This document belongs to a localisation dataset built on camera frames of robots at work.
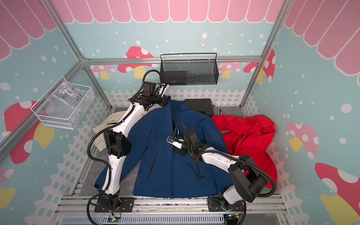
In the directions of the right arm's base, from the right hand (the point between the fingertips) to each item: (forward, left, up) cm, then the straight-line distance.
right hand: (175, 143), depth 87 cm
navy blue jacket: (-13, +12, -9) cm, 19 cm away
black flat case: (+39, -23, -6) cm, 45 cm away
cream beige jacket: (+5, +51, -5) cm, 52 cm away
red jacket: (+1, -45, +4) cm, 45 cm away
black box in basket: (+38, 0, +21) cm, 44 cm away
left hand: (+27, +6, +13) cm, 31 cm away
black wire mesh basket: (+43, -10, +25) cm, 51 cm away
